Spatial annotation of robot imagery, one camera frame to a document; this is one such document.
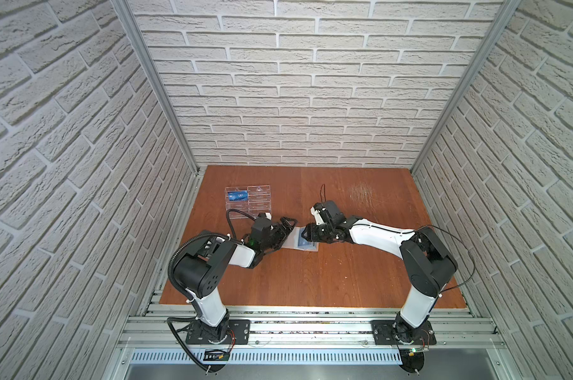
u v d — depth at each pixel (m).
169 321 0.67
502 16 0.70
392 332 0.74
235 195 1.00
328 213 0.73
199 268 0.47
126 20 0.71
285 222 0.85
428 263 0.48
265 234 0.77
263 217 0.89
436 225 1.06
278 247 0.82
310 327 0.77
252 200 1.03
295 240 0.95
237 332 0.73
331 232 0.71
